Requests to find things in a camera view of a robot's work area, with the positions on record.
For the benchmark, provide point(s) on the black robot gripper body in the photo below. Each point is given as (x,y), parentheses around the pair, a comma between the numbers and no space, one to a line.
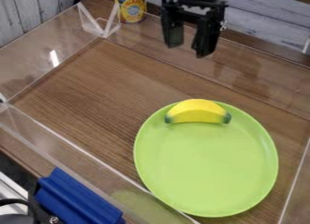
(216,6)

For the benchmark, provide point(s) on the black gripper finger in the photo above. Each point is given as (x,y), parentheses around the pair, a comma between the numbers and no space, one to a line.
(206,36)
(173,27)

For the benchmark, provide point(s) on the yellow toy banana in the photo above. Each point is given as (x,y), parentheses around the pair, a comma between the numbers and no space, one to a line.
(198,110)

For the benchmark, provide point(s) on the green plastic plate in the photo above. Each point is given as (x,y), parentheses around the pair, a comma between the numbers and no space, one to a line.
(210,170)

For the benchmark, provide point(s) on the yellow labelled tin can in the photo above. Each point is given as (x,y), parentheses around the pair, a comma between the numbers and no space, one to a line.
(133,10)

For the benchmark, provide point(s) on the blue plastic block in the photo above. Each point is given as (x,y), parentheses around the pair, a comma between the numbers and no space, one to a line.
(73,202)

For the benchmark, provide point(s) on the clear acrylic corner bracket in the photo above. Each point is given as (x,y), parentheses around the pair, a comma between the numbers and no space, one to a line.
(102,27)

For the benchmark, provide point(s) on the clear acrylic front wall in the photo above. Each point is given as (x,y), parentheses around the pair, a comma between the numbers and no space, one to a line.
(42,151)

